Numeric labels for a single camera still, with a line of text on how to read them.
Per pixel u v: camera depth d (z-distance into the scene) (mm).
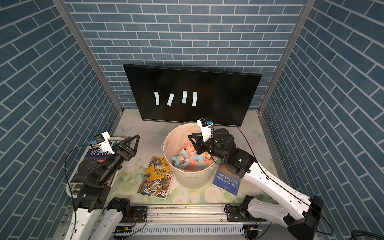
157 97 754
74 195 746
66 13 720
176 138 770
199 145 597
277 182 434
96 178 487
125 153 552
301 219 389
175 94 736
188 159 786
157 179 840
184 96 736
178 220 735
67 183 739
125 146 550
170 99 746
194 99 746
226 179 844
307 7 708
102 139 549
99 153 829
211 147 556
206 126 559
